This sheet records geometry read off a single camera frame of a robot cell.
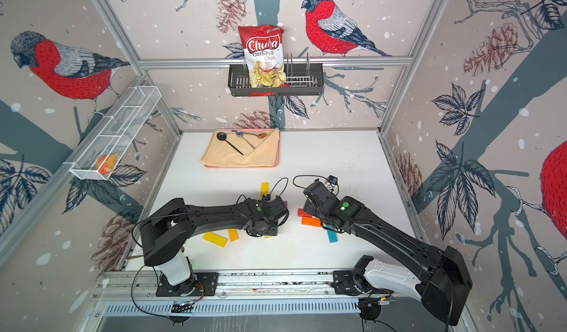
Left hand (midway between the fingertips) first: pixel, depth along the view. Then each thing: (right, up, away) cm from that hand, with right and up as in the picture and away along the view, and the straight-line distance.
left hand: (275, 227), depth 86 cm
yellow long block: (-23, -4, -3) cm, 24 cm away
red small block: (+11, +4, +4) cm, 12 cm away
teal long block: (+22, -2, -2) cm, 22 cm away
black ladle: (-31, +38, +32) cm, 59 cm away
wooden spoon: (-11, +38, +32) cm, 51 cm away
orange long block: (+14, +1, +3) cm, 15 cm away
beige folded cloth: (-31, +29, +27) cm, 50 cm away
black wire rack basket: (+10, +62, +9) cm, 64 cm away
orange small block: (-17, -3, 0) cm, 17 cm away
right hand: (+14, +11, -5) cm, 18 cm away
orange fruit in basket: (-51, +27, -19) cm, 61 cm away
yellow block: (-6, +13, +12) cm, 19 cm away
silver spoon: (-21, +39, +32) cm, 55 cm away
